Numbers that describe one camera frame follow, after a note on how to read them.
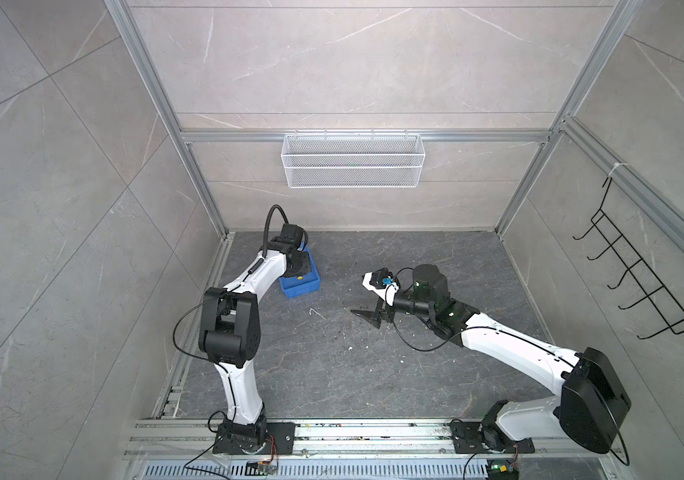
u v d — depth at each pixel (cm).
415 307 65
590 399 41
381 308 66
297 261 86
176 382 85
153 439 74
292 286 98
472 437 73
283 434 73
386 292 64
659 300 63
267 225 71
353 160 101
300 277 94
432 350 53
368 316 67
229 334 51
